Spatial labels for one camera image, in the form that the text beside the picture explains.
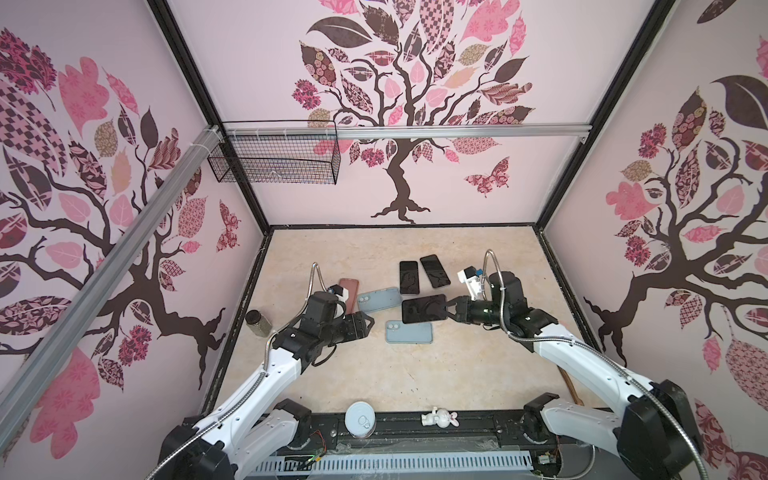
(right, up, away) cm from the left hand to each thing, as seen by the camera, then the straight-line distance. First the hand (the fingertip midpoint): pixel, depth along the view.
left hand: (365, 328), depth 80 cm
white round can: (0, -20, -9) cm, 22 cm away
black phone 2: (+23, +14, +27) cm, 38 cm away
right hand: (+20, +7, -2) cm, 22 cm away
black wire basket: (-30, +54, +15) cm, 63 cm away
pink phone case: (-7, +9, +23) cm, 26 cm away
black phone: (+14, +12, +26) cm, 32 cm away
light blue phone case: (+3, +5, +20) cm, 21 cm away
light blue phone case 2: (+10, -4, +12) cm, 16 cm away
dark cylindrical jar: (-32, 0, +5) cm, 32 cm away
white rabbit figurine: (+20, -21, -7) cm, 30 cm away
